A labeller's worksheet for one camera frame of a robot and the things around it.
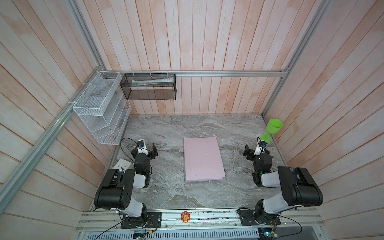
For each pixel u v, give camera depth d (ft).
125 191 1.64
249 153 2.72
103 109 2.20
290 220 2.10
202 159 3.00
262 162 2.25
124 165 2.89
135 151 2.67
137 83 2.95
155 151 2.76
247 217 2.41
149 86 3.42
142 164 2.24
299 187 1.49
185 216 2.44
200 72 3.13
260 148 2.57
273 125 3.06
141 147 2.50
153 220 2.41
